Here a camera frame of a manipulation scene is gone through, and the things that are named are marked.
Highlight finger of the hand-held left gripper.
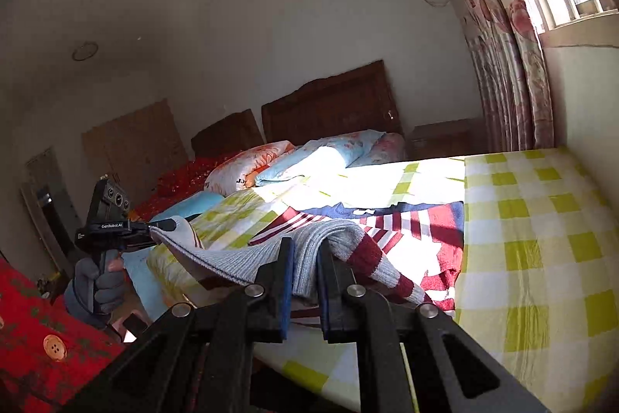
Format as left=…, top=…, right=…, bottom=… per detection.
left=145, top=217, right=178, bottom=233

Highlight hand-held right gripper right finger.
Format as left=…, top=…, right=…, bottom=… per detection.
left=316, top=239, right=552, bottom=413

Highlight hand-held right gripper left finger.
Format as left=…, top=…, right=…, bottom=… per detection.
left=63, top=237, right=296, bottom=413

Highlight red white striped knit sweater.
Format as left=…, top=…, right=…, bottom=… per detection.
left=147, top=200, right=465, bottom=317

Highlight person's left hand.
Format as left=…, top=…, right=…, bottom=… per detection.
left=64, top=248, right=127, bottom=329

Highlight plain light blue pillow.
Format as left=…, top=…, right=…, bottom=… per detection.
left=149, top=192, right=226, bottom=223

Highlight red patterned blanket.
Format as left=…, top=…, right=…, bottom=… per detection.
left=130, top=152, right=243, bottom=223

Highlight grey door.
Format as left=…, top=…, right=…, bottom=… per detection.
left=20, top=147, right=80, bottom=269

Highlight light wooden wardrobe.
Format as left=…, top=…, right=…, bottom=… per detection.
left=81, top=99, right=189, bottom=201

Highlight orange floral pillow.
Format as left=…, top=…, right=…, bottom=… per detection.
left=203, top=141, right=297, bottom=194

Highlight small dark wooden headboard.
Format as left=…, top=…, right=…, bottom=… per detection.
left=191, top=109, right=266, bottom=158

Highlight person's red floral jacket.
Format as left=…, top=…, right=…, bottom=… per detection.
left=0, top=257, right=127, bottom=413

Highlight light blue floral quilt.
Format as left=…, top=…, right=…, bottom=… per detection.
left=254, top=130, right=407, bottom=187

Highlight round ceiling lamp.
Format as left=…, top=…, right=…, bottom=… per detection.
left=72, top=41, right=99, bottom=62

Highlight large dark wooden headboard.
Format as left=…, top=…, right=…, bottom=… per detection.
left=261, top=60, right=403, bottom=145

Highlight wooden nightstand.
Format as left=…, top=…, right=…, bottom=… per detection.
left=409, top=118, right=489, bottom=161

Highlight yellow checked bed sheet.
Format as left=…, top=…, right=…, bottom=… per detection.
left=145, top=147, right=619, bottom=413

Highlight pink floral curtain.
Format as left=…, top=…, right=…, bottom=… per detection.
left=397, top=0, right=554, bottom=153

